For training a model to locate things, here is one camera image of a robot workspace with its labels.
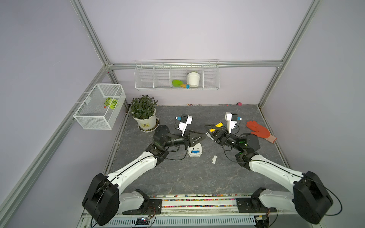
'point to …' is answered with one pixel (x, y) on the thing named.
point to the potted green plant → (143, 111)
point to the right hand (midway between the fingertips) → (205, 128)
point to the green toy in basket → (113, 104)
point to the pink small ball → (240, 104)
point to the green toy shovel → (177, 83)
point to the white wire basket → (101, 107)
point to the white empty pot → (193, 79)
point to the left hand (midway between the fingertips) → (205, 137)
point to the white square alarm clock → (197, 147)
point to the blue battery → (195, 151)
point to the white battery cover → (214, 159)
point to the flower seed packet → (210, 137)
